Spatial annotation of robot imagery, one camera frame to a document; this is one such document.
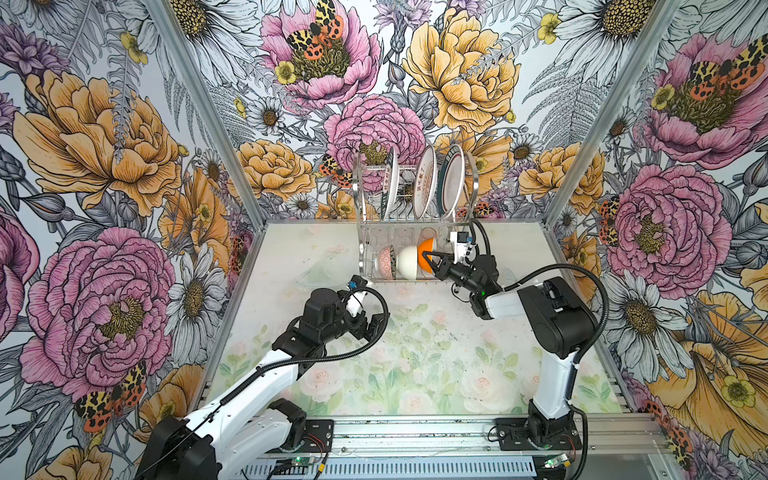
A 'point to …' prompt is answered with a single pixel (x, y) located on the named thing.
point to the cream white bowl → (407, 262)
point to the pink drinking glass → (427, 233)
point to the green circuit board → (304, 461)
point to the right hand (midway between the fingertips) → (423, 259)
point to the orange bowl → (425, 245)
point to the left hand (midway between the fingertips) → (373, 313)
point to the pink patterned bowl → (387, 263)
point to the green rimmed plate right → (451, 180)
